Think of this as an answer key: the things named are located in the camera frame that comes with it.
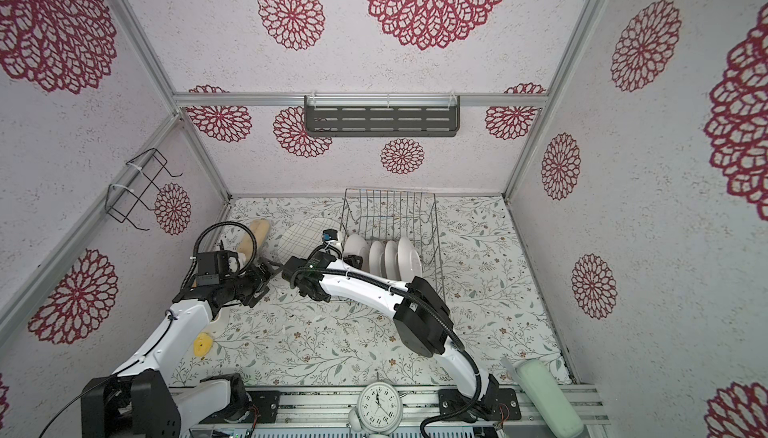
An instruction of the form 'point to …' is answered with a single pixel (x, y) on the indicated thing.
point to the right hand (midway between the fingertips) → (350, 259)
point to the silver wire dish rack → (384, 215)
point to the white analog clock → (380, 409)
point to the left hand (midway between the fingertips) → (277, 280)
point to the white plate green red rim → (357, 245)
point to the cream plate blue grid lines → (303, 237)
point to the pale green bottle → (543, 387)
